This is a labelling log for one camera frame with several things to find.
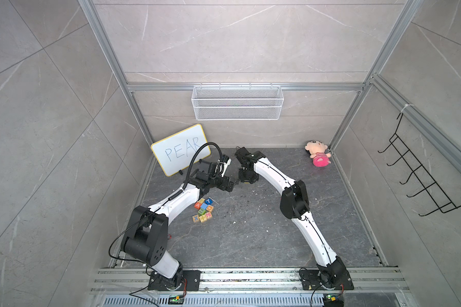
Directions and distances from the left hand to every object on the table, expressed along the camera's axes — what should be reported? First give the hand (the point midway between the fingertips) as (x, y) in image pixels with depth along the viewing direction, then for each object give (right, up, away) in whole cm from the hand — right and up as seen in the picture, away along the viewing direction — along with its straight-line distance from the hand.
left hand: (231, 173), depth 89 cm
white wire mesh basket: (+3, +38, +12) cm, 40 cm away
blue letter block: (-13, -16, +4) cm, 22 cm away
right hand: (+8, -4, +14) cm, 17 cm away
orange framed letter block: (-10, -17, +4) cm, 21 cm away
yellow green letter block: (-14, -21, +1) cm, 26 cm away
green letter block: (-14, -19, +2) cm, 23 cm away
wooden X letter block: (-17, -22, +1) cm, 27 cm away
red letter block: (-17, -16, +4) cm, 24 cm away
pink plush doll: (+51, +11, +22) cm, 57 cm away
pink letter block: (-11, -20, +2) cm, 23 cm away
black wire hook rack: (+68, -8, -29) cm, 74 cm away
